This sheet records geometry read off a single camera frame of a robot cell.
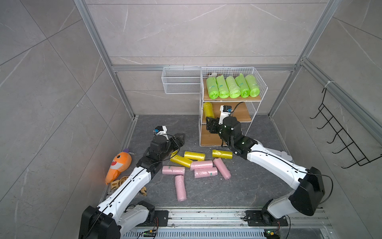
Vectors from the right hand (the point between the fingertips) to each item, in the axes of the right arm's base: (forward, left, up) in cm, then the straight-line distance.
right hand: (211, 117), depth 76 cm
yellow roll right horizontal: (-7, -9, -26) cm, 28 cm away
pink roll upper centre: (-13, +6, -27) cm, 30 cm away
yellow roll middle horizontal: (-7, +9, -27) cm, 30 cm away
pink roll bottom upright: (-27, +18, -29) cm, 43 cm away
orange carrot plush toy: (-13, +52, -21) cm, 57 cm away
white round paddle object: (-6, -48, -29) cm, 57 cm away
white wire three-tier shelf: (+14, -22, -7) cm, 27 cm away
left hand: (-6, +16, -6) cm, 18 cm away
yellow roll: (+9, +1, -3) cm, 10 cm away
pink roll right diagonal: (-15, -7, -28) cm, 33 cm away
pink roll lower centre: (-19, +7, -26) cm, 33 cm away
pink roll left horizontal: (-17, +22, -27) cm, 39 cm away
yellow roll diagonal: (-9, +19, -28) cm, 35 cm away
